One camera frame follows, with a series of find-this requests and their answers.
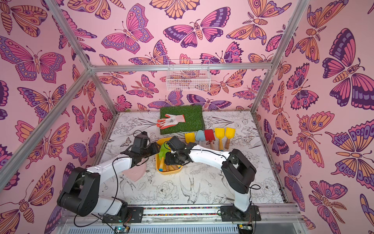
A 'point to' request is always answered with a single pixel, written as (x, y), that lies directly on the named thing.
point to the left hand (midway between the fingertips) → (160, 145)
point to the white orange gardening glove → (172, 120)
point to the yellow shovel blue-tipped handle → (190, 137)
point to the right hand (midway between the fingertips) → (164, 164)
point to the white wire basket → (188, 80)
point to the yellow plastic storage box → (167, 169)
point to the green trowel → (164, 149)
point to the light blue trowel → (200, 136)
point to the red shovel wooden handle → (209, 136)
